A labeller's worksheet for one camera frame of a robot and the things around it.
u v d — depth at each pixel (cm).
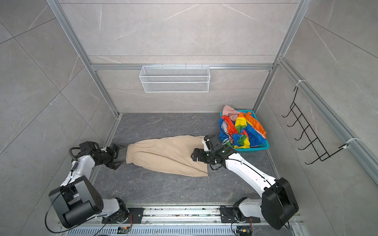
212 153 62
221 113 107
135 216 73
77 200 45
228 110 104
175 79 100
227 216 73
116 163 80
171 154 94
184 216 75
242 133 96
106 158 73
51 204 38
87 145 67
